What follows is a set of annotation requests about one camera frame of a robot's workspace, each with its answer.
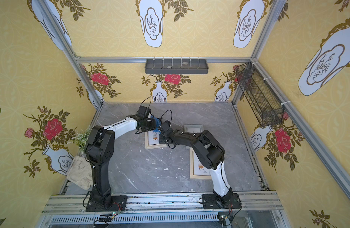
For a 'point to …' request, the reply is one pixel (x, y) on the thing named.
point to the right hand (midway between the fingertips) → (162, 141)
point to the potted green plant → (81, 138)
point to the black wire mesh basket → (267, 108)
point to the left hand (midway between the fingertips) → (158, 126)
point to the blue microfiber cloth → (158, 123)
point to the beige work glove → (80, 172)
